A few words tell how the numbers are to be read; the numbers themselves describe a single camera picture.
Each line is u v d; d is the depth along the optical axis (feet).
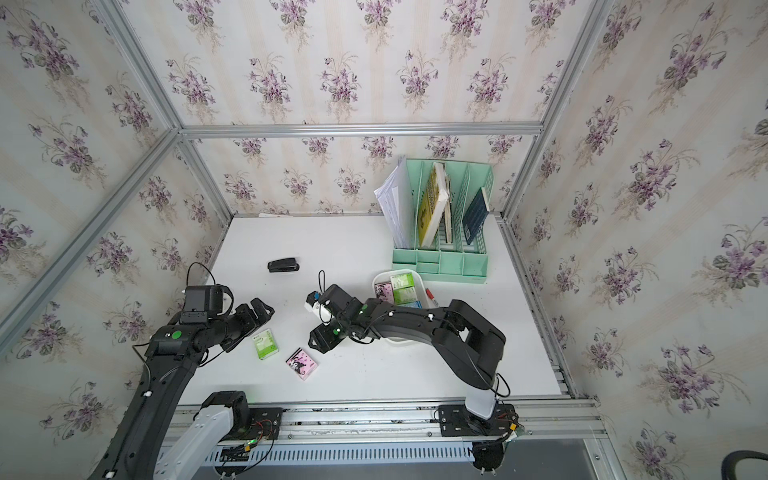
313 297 2.45
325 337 2.34
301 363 2.63
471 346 1.46
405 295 2.98
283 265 3.33
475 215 3.49
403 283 3.05
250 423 2.35
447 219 3.33
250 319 2.21
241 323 2.17
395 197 2.97
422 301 2.97
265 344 2.75
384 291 2.99
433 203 3.05
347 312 2.13
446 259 3.25
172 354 1.57
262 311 2.30
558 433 2.45
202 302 1.85
